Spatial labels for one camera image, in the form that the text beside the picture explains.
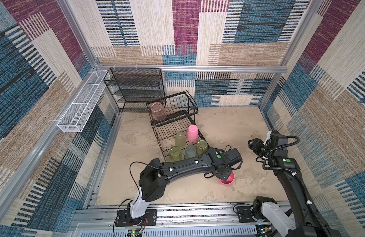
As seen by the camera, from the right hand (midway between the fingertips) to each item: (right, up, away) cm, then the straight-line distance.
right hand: (251, 145), depth 80 cm
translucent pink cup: (-50, +17, +1) cm, 53 cm away
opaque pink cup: (-15, -15, -11) cm, 24 cm away
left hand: (-16, -13, -4) cm, 21 cm away
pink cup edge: (-30, +4, +14) cm, 34 cm away
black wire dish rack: (-38, +22, +14) cm, 47 cm away
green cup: (-41, -6, +5) cm, 41 cm away
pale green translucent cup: (-38, +1, +16) cm, 42 cm away
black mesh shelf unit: (-73, +37, +28) cm, 86 cm away
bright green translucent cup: (-26, -2, +6) cm, 26 cm away
